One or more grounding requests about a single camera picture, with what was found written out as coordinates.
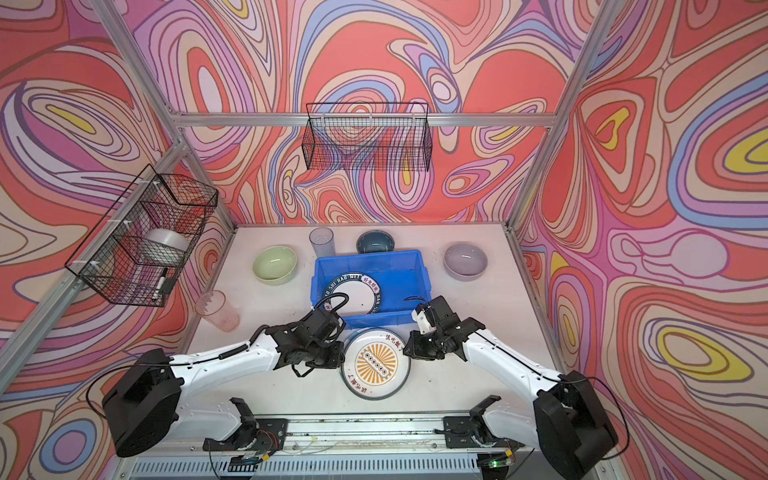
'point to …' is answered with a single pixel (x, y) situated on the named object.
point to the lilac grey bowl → (465, 261)
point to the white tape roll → (165, 245)
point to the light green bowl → (275, 265)
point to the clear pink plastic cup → (214, 308)
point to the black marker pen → (161, 280)
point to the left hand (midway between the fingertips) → (350, 359)
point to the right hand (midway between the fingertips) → (409, 358)
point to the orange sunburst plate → (376, 367)
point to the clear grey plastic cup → (323, 241)
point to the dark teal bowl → (374, 241)
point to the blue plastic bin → (404, 279)
